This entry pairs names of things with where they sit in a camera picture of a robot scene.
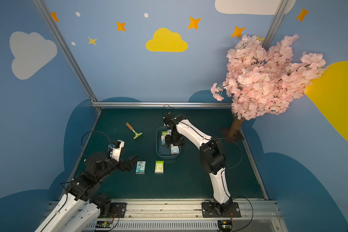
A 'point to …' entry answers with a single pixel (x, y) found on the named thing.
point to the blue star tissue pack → (175, 149)
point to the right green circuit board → (225, 225)
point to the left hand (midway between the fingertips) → (131, 150)
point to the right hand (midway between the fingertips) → (174, 145)
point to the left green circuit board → (104, 224)
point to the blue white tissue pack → (163, 139)
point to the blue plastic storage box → (163, 150)
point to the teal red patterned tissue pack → (140, 166)
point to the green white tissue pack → (159, 166)
